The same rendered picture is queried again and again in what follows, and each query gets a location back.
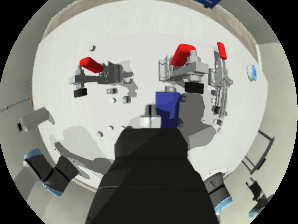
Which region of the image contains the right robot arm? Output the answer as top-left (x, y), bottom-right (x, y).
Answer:
top-left (204, 172), bottom-right (274, 220)

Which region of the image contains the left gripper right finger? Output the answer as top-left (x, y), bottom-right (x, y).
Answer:
top-left (150, 105), bottom-right (161, 128)

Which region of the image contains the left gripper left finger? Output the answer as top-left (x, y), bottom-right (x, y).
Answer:
top-left (140, 105), bottom-right (150, 128)

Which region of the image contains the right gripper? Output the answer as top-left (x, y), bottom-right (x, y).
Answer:
top-left (245, 177), bottom-right (265, 201)

